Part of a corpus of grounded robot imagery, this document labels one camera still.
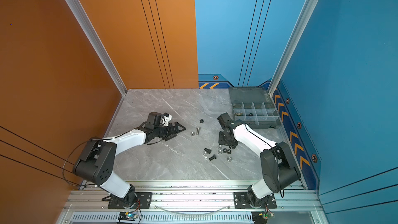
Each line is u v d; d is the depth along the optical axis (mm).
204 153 878
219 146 913
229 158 867
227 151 892
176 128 809
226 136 644
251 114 1054
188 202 753
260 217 710
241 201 725
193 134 966
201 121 1023
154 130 734
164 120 776
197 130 968
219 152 891
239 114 1054
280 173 448
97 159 463
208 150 891
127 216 708
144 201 739
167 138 814
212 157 867
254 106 1052
